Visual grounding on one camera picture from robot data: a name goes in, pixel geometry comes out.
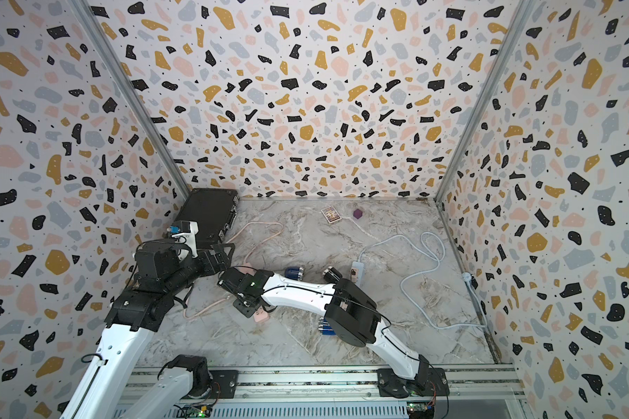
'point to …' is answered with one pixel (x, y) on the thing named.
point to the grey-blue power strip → (360, 265)
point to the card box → (331, 215)
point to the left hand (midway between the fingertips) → (223, 247)
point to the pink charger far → (354, 274)
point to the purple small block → (357, 213)
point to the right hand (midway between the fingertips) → (249, 301)
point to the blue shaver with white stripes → (294, 272)
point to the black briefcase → (213, 209)
